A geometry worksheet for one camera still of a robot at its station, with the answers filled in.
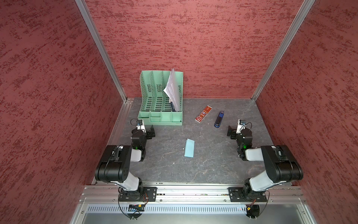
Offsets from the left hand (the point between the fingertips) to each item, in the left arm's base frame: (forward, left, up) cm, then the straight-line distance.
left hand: (146, 128), depth 94 cm
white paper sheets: (+18, -17, +19) cm, 32 cm away
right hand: (+1, -62, 0) cm, 62 cm away
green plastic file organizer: (+25, -2, -6) cm, 26 cm away
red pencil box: (+18, -42, -6) cm, 46 cm away
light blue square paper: (-12, -30, -7) cm, 33 cm away
